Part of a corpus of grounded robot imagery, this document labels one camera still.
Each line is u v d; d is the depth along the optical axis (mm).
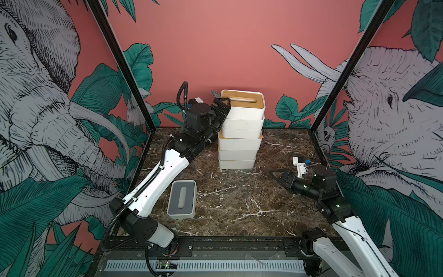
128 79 930
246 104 675
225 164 975
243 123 716
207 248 748
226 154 890
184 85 477
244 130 731
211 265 701
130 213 387
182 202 862
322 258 601
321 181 521
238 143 830
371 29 749
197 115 458
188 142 481
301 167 658
